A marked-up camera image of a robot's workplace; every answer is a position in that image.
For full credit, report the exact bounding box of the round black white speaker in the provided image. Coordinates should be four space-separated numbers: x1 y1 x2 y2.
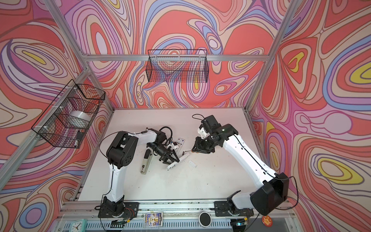
198 212 212 228

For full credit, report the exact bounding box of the black wire basket back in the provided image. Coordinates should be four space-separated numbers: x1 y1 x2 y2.
146 48 209 83

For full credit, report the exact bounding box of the white battery cover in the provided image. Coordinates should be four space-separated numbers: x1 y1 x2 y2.
188 160 197 168

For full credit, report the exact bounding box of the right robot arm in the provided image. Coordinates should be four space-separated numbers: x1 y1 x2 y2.
192 115 290 216

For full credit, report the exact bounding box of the black wire basket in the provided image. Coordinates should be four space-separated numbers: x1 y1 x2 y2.
146 48 209 83
31 80 106 149

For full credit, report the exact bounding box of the small black item in basket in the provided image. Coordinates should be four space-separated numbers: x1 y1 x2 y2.
75 130 84 143

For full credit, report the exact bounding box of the white tape roll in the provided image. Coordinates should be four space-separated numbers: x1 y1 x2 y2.
68 111 91 127

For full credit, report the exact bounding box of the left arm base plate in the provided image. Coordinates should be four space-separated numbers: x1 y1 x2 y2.
98 201 140 219

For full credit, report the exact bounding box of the small green clock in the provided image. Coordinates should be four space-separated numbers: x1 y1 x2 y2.
69 219 87 232

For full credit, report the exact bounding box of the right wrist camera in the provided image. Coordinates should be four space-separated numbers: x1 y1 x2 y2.
198 125 210 139

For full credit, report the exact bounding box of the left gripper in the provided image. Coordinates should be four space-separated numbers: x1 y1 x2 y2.
148 144 179 167

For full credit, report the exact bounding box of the beige black stapler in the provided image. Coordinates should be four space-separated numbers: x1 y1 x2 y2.
140 149 153 175

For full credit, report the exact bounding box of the black wire basket left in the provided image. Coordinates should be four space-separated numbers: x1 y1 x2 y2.
31 80 106 149

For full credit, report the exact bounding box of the red round badge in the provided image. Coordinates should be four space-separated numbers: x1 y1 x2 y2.
261 216 273 227

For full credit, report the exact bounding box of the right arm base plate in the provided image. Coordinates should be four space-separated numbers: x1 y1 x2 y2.
210 201 254 218

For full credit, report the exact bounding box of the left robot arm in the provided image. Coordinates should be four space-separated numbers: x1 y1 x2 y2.
98 129 180 218

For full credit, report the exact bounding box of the white remote control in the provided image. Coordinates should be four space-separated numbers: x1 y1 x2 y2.
166 153 191 171
175 138 185 155

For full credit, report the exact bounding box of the colourful card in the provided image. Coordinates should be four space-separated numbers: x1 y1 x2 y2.
144 212 163 228

